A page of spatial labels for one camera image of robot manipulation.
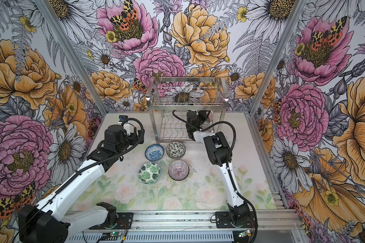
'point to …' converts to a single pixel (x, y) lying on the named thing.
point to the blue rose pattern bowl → (154, 152)
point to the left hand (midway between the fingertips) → (135, 134)
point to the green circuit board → (116, 233)
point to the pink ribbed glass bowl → (178, 170)
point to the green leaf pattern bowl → (149, 173)
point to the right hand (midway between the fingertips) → (211, 112)
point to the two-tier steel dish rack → (169, 99)
